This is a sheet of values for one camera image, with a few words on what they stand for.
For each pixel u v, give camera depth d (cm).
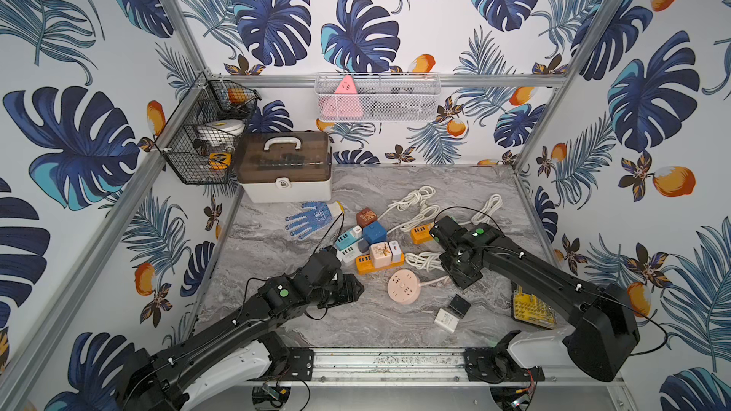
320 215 103
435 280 79
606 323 40
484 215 103
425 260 89
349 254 92
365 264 90
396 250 88
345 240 96
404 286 83
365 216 95
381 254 86
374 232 92
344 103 90
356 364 76
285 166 97
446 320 80
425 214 103
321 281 57
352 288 68
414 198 106
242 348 60
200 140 85
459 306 82
